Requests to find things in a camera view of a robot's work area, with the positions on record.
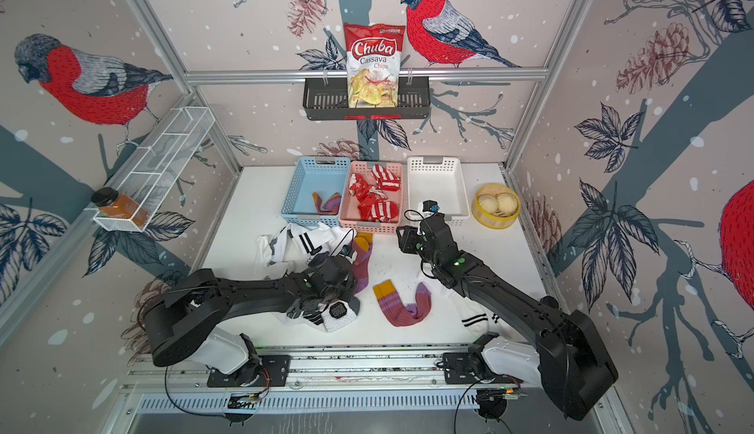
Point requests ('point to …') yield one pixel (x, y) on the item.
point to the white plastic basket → (439, 179)
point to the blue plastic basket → (317, 191)
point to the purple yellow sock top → (331, 207)
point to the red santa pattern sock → (378, 208)
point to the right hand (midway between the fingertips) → (401, 228)
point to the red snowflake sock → (361, 189)
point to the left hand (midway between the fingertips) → (360, 278)
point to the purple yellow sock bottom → (396, 310)
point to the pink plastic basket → (350, 221)
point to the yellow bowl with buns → (496, 206)
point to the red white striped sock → (384, 179)
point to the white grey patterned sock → (321, 316)
